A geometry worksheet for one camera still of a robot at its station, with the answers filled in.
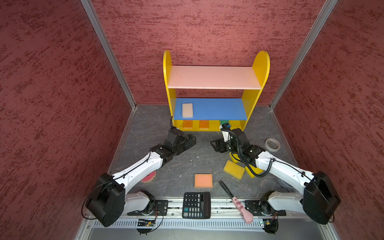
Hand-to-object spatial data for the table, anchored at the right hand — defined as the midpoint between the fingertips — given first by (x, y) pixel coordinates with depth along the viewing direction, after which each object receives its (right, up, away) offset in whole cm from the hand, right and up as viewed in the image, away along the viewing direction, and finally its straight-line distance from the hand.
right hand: (214, 144), depth 82 cm
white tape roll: (+41, -3, +15) cm, 44 cm away
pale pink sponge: (-16, +20, +15) cm, 30 cm away
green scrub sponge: (+10, +12, +25) cm, 29 cm away
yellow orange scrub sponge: (-17, +11, +24) cm, 31 cm away
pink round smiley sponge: (-37, -18, -1) cm, 41 cm away
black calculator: (-10, -29, -9) cm, 32 cm away
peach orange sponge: (-6, -20, -1) cm, 21 cm away
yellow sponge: (+12, -15, +2) cm, 19 cm away
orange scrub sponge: (-4, +10, +28) cm, 30 cm away
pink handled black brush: (+15, -34, -11) cm, 39 cm away
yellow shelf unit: (-2, +18, +10) cm, 20 cm away
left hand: (-13, 0, +2) cm, 13 cm away
